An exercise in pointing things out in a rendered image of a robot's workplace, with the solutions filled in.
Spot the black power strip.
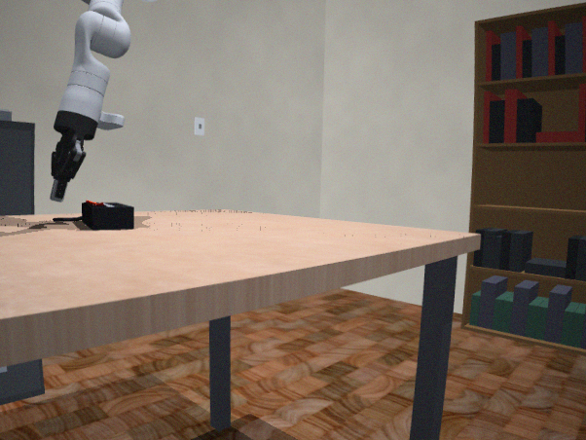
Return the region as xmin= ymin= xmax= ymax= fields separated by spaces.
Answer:
xmin=53 ymin=201 xmax=134 ymax=231

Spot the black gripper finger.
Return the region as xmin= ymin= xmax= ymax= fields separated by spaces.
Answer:
xmin=51 ymin=140 xmax=86 ymax=202
xmin=50 ymin=142 xmax=61 ymax=200

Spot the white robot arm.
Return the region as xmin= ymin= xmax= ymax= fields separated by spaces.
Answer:
xmin=57 ymin=0 xmax=131 ymax=130

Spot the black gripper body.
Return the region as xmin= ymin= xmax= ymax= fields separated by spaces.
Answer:
xmin=54 ymin=111 xmax=97 ymax=162

